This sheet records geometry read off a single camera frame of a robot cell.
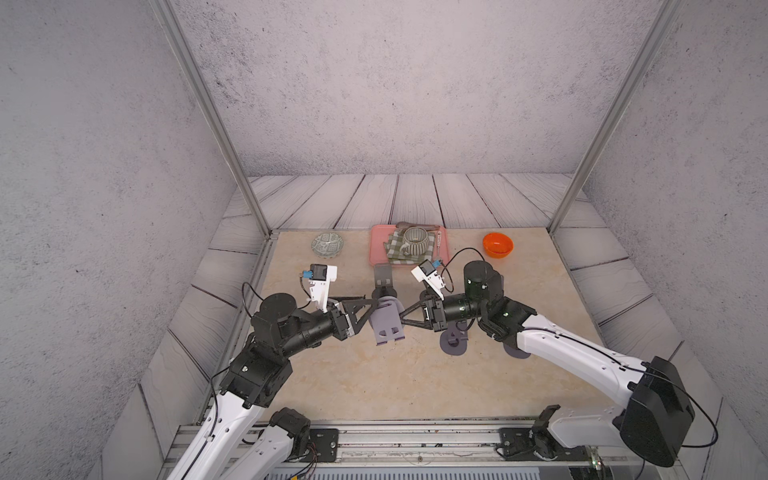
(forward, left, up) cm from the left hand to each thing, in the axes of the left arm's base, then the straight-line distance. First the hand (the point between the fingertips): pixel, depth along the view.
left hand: (375, 306), depth 61 cm
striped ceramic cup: (+47, -13, -29) cm, 57 cm away
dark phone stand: (+26, -1, -25) cm, 36 cm away
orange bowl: (+44, -43, -30) cm, 68 cm away
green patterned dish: (+46, +20, -31) cm, 59 cm away
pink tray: (+52, +1, -32) cm, 62 cm away
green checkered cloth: (+41, -5, -31) cm, 51 cm away
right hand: (-2, -6, -5) cm, 8 cm away
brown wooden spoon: (+57, -9, -32) cm, 66 cm away
